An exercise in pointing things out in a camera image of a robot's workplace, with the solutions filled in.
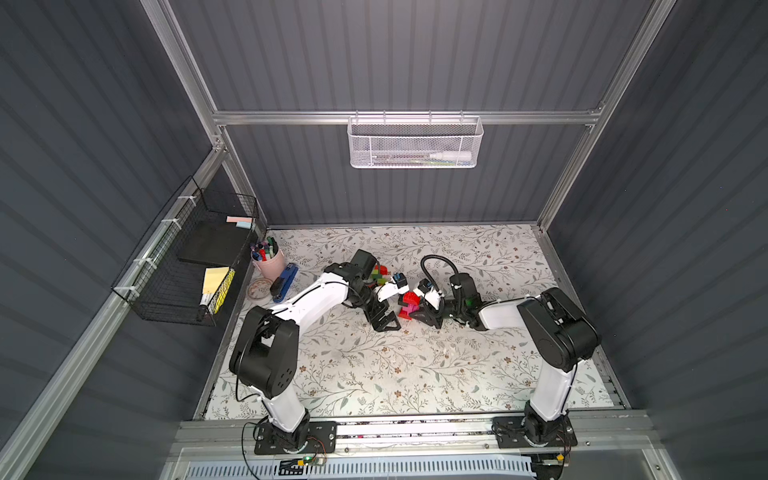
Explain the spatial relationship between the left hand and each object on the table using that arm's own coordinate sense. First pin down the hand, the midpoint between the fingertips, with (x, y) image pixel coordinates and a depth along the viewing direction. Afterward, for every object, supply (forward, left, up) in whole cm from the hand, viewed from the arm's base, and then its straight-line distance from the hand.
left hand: (389, 313), depth 85 cm
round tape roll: (+15, +45, -10) cm, 48 cm away
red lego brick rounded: (+4, -7, +1) cm, 8 cm away
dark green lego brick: (+19, +4, -9) cm, 22 cm away
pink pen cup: (+20, +40, +2) cm, 44 cm away
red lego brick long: (+21, +2, -7) cm, 22 cm away
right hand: (+5, -9, -6) cm, 12 cm away
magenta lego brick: (+3, -7, -3) cm, 8 cm away
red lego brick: (+3, -4, -6) cm, 8 cm away
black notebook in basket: (+10, +45, +20) cm, 50 cm away
